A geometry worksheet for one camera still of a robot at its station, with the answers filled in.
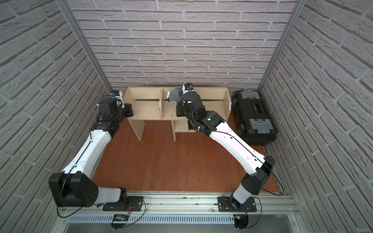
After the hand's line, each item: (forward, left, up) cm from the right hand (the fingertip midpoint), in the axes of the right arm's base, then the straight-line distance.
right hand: (182, 102), depth 70 cm
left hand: (+9, +33, -7) cm, 35 cm away
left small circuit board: (-42, +36, -39) cm, 68 cm away
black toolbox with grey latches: (+2, -42, -20) cm, 47 cm away
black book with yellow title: (-10, -4, -7) cm, 13 cm away
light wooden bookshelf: (+13, +19, -13) cm, 26 cm away
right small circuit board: (-47, -26, -38) cm, 66 cm away
